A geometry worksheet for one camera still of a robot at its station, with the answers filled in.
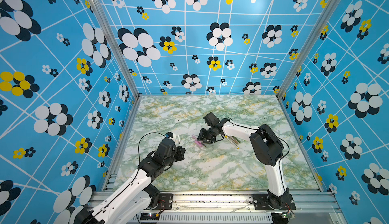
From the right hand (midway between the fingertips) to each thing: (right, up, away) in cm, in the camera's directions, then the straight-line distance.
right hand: (199, 140), depth 94 cm
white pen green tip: (+20, -1, 0) cm, 20 cm away
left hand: (-7, -2, -14) cm, 16 cm away
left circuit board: (-24, -32, -22) cm, 46 cm away
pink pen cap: (0, -1, -1) cm, 2 cm away
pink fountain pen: (-3, +1, +2) cm, 4 cm away
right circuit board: (+38, -30, -25) cm, 55 cm away
